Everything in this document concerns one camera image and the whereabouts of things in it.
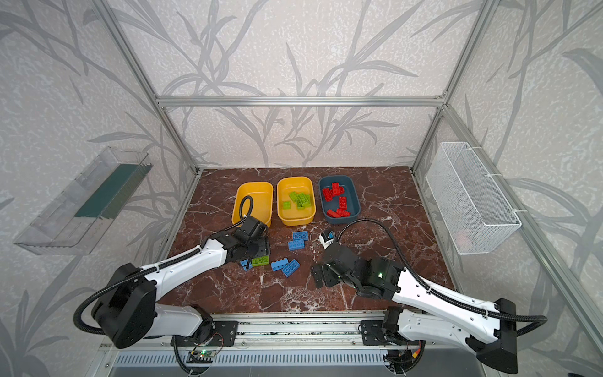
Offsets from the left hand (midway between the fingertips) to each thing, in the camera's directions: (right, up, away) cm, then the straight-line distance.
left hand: (267, 242), depth 88 cm
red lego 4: (+31, +9, +14) cm, 35 cm away
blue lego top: (+13, +1, +7) cm, 15 cm away
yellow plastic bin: (+10, +8, +13) cm, 18 cm away
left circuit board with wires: (-15, -30, -17) cm, 38 cm away
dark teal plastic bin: (+36, +14, +17) cm, 42 cm away
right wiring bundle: (+47, -34, -14) cm, 60 cm away
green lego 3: (+15, +14, +15) cm, 25 cm away
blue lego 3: (+9, -10, -1) cm, 13 cm away
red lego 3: (+24, +18, +20) cm, 36 cm away
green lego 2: (+9, +17, +20) cm, 27 cm away
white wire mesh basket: (+62, +14, -26) cm, 68 cm away
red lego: (+28, +20, +20) cm, 40 cm away
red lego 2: (+31, +14, +18) cm, 38 cm away
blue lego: (+11, -2, +6) cm, 12 cm away
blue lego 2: (+4, -8, -1) cm, 9 cm away
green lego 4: (+12, +16, +16) cm, 25 cm away
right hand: (+21, -1, -15) cm, 26 cm away
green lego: (+6, +13, +17) cm, 22 cm away
